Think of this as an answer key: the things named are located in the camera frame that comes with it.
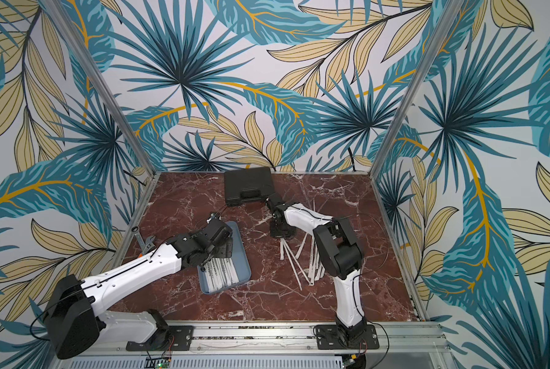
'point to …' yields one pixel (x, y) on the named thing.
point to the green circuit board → (158, 363)
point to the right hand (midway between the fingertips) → (280, 233)
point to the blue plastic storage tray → (239, 260)
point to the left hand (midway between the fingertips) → (218, 247)
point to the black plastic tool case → (248, 186)
